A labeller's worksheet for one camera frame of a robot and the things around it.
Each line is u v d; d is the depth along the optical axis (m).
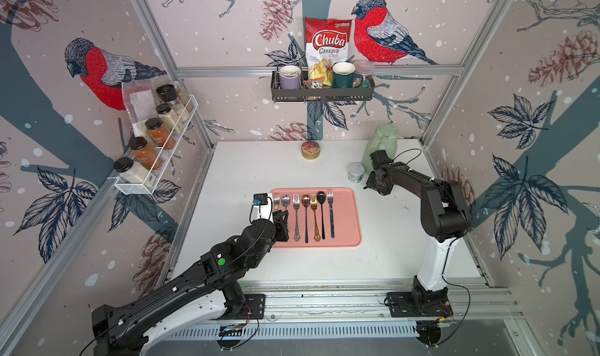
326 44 0.79
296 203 0.98
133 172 0.60
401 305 0.73
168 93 0.78
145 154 0.66
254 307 0.73
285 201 0.98
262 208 0.59
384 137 0.90
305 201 0.97
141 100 0.70
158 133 0.71
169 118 0.76
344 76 0.80
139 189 0.64
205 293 0.48
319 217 0.95
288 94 0.88
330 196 1.00
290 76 0.80
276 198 0.98
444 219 0.53
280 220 0.61
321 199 0.98
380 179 0.78
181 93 0.84
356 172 1.04
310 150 1.14
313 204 0.98
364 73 0.84
